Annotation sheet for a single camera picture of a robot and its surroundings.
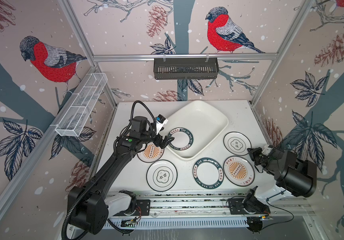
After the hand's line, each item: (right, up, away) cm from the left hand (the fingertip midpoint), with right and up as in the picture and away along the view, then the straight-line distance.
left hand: (167, 132), depth 76 cm
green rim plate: (+10, -8, +26) cm, 29 cm away
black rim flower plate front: (-4, -26, +7) cm, 27 cm away
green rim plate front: (+24, -25, +11) cm, 37 cm away
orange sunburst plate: (+42, -23, +9) cm, 49 cm away
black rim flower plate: (+46, -10, +21) cm, 51 cm away
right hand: (+51, -13, +16) cm, 55 cm away
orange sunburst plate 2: (-11, -15, +16) cm, 25 cm away
